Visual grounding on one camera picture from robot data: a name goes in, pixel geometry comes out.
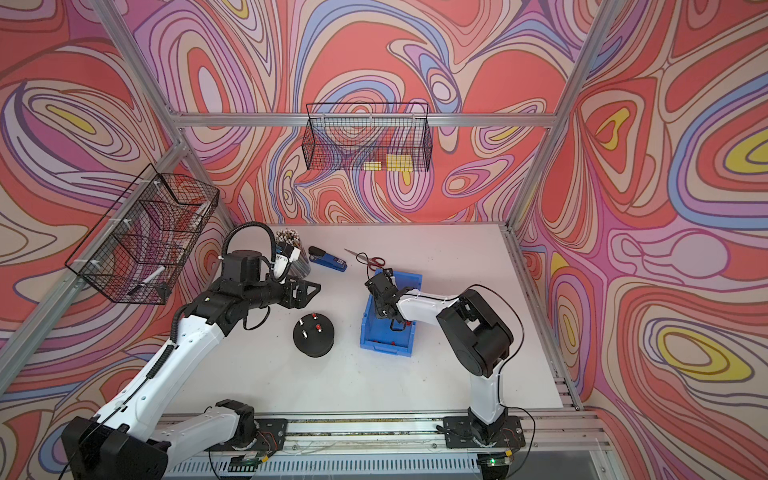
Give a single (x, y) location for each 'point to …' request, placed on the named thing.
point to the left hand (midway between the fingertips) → (312, 284)
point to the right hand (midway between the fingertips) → (391, 311)
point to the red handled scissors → (372, 262)
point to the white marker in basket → (147, 279)
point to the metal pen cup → (291, 236)
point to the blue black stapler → (326, 258)
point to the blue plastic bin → (389, 335)
